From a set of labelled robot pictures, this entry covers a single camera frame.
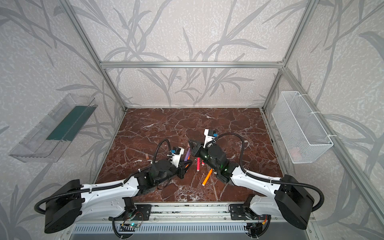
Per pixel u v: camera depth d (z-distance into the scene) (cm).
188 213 75
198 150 65
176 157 68
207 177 85
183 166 68
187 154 74
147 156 93
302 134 61
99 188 48
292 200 41
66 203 41
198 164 90
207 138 68
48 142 64
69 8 71
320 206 43
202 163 89
